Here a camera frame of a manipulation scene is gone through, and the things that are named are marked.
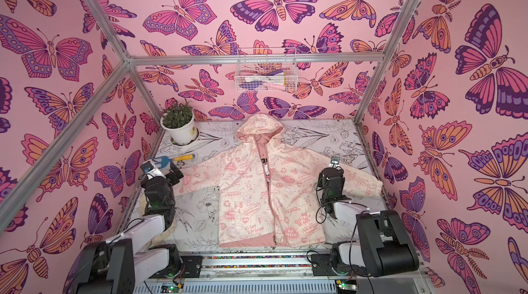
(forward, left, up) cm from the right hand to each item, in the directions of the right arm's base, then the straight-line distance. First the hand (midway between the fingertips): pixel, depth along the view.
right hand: (333, 170), depth 91 cm
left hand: (-3, +72, +7) cm, 72 cm away
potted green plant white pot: (+21, +74, +9) cm, 77 cm away
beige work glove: (-15, +84, -7) cm, 86 cm away
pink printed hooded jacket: (-9, +27, -5) cm, 29 cm away
